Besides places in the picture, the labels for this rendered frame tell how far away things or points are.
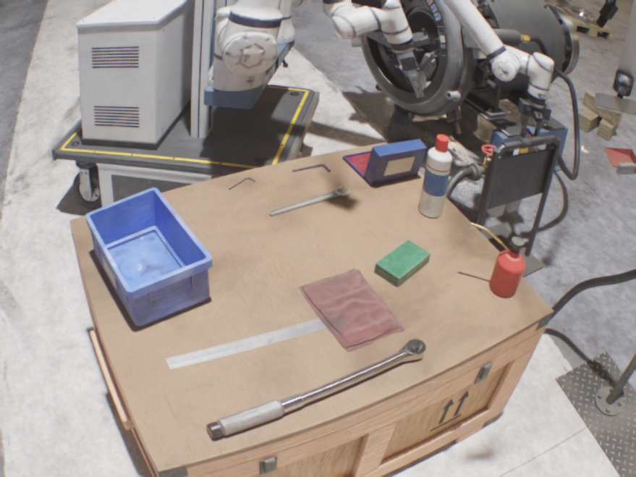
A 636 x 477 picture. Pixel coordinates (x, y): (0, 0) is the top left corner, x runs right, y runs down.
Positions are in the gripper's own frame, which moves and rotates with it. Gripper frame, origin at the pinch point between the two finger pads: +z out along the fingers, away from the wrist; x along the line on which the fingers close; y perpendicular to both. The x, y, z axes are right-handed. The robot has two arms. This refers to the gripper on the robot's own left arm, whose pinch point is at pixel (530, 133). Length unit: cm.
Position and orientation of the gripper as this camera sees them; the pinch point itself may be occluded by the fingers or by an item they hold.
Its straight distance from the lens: 225.9
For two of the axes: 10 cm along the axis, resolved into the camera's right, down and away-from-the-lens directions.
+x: 10.0, 0.6, 0.2
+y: -0.2, 6.4, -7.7
